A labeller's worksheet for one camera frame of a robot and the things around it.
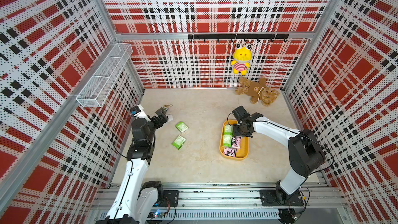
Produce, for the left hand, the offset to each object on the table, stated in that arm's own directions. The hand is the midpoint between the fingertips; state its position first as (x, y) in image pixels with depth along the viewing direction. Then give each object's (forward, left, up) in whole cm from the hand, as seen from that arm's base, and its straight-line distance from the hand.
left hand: (159, 111), depth 78 cm
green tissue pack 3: (-2, -37, -18) cm, 41 cm away
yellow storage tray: (-13, -45, -24) cm, 52 cm away
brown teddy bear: (+30, -61, -18) cm, 71 cm away
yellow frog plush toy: (+34, -46, +11) cm, 58 cm away
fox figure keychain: (+21, +6, -23) cm, 32 cm away
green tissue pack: (+3, -8, -21) cm, 23 cm away
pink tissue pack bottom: (-13, -37, -21) cm, 45 cm away
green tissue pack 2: (-7, -7, -22) cm, 24 cm away
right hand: (-2, -43, -18) cm, 47 cm away
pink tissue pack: (-7, -41, -21) cm, 47 cm away
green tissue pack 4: (-6, -36, -21) cm, 42 cm away
